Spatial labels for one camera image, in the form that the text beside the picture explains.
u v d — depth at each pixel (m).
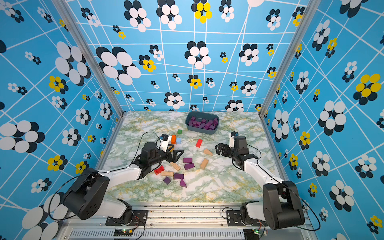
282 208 0.41
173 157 0.77
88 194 0.43
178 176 0.88
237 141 0.71
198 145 1.02
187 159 0.94
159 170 0.88
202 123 1.10
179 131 1.09
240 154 0.68
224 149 0.79
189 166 0.91
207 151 0.96
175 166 0.91
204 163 0.91
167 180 0.84
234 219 0.72
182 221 0.73
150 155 0.68
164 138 0.75
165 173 0.88
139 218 0.73
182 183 0.83
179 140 1.02
